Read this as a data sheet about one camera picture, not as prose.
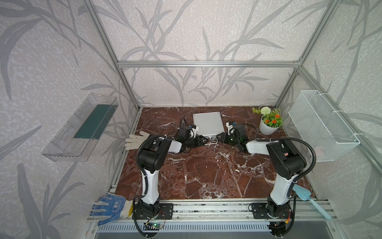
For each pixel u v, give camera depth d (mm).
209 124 1021
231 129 868
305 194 770
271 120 935
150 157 538
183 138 819
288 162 524
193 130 932
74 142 634
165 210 743
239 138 777
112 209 744
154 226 705
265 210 734
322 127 652
